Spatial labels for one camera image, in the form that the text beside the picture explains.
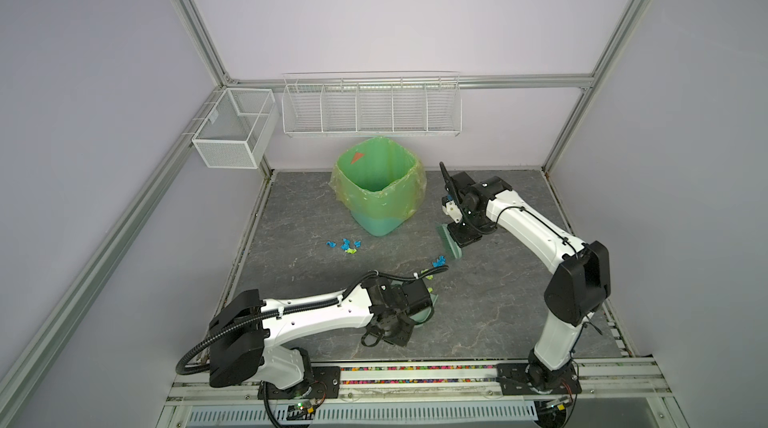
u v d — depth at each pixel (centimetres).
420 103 104
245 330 41
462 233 75
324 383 74
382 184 82
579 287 46
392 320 54
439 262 94
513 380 73
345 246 99
